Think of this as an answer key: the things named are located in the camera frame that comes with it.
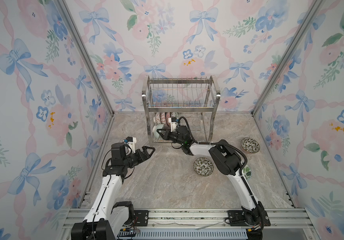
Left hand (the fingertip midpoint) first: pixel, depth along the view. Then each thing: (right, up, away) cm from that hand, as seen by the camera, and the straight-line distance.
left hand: (150, 150), depth 80 cm
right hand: (+2, +11, +14) cm, 18 cm away
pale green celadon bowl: (+2, +8, +13) cm, 16 cm away
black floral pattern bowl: (+9, +21, +22) cm, 32 cm away
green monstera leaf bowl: (+55, -14, +7) cm, 57 cm away
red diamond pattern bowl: (+5, +21, +22) cm, 31 cm away
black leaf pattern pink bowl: (+64, +1, +20) cm, 67 cm away
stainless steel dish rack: (+25, +31, +33) cm, 51 cm away
